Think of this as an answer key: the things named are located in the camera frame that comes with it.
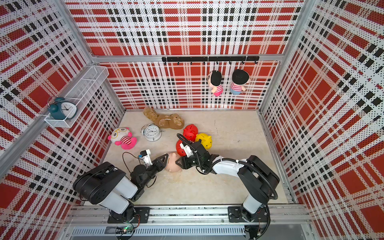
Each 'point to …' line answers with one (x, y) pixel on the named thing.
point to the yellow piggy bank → (206, 140)
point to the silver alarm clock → (151, 132)
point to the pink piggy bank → (172, 166)
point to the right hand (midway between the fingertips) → (180, 162)
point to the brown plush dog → (173, 121)
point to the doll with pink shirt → (215, 78)
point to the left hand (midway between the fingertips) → (170, 156)
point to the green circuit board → (124, 229)
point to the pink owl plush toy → (122, 136)
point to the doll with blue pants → (240, 78)
